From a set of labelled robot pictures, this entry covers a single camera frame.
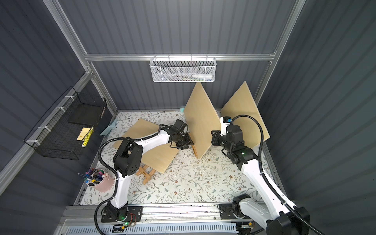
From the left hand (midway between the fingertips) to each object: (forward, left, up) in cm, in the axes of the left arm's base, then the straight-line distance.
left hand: (196, 147), depth 92 cm
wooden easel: (-2, +1, -1) cm, 3 cm away
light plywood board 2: (+11, -3, +15) cm, 19 cm away
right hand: (-2, -9, +17) cm, 20 cm away
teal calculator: (+17, +64, -3) cm, 66 cm away
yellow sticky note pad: (-3, +59, +20) cm, 62 cm away
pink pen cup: (-22, +50, +6) cm, 55 cm away
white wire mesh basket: (+68, +10, +15) cm, 70 cm away
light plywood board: (+24, -30, +16) cm, 41 cm away
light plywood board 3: (-7, +24, -2) cm, 25 cm away
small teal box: (+38, +11, -4) cm, 39 cm away
